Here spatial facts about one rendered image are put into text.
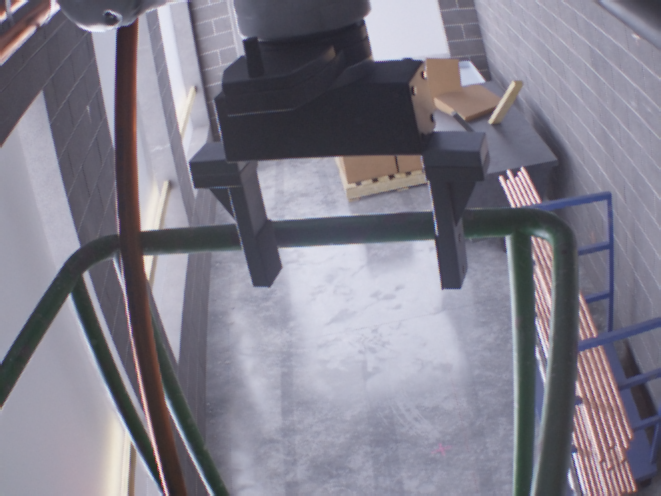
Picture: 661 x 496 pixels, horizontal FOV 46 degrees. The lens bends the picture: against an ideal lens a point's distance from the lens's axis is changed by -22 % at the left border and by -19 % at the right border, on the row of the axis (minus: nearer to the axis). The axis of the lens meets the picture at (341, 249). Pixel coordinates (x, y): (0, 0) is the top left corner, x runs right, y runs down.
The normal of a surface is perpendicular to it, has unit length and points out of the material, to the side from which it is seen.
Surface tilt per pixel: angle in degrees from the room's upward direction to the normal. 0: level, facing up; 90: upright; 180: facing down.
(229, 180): 90
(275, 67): 0
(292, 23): 89
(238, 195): 90
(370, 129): 90
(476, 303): 0
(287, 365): 0
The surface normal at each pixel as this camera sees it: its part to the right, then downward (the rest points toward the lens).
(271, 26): -0.43, 0.51
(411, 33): 0.07, 0.49
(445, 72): 0.01, -0.14
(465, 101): -0.07, -0.77
